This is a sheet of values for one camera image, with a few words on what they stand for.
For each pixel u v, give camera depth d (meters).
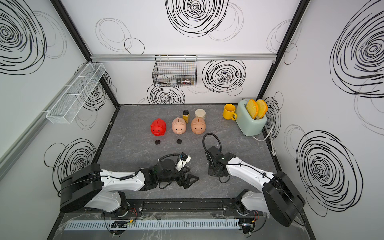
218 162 0.66
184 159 0.70
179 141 0.99
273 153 0.96
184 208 0.75
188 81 0.88
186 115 1.03
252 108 0.91
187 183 0.68
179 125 0.96
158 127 0.96
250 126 0.93
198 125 0.97
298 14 0.74
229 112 1.05
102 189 0.44
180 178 0.69
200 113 1.05
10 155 0.51
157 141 0.99
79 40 0.83
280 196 0.41
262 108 0.90
